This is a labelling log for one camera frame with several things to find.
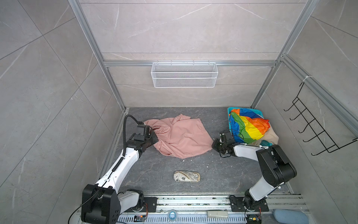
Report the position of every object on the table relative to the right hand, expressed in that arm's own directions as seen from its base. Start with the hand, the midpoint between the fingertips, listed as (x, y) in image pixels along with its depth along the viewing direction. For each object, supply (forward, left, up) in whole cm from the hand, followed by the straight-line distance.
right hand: (211, 143), depth 97 cm
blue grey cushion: (-44, -32, +3) cm, 54 cm away
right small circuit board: (-45, -15, -1) cm, 47 cm away
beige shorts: (-2, -37, +10) cm, 38 cm away
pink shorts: (+5, +22, +2) cm, 23 cm away
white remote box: (-42, +4, +4) cm, 42 cm away
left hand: (-1, +38, +16) cm, 41 cm away
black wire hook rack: (-20, -43, +33) cm, 58 cm away
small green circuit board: (-42, +44, -1) cm, 61 cm away
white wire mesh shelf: (+41, +18, +30) cm, 53 cm away
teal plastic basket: (-3, -34, +4) cm, 35 cm away
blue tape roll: (-42, +29, +1) cm, 50 cm away
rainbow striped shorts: (+8, -25, +9) cm, 28 cm away
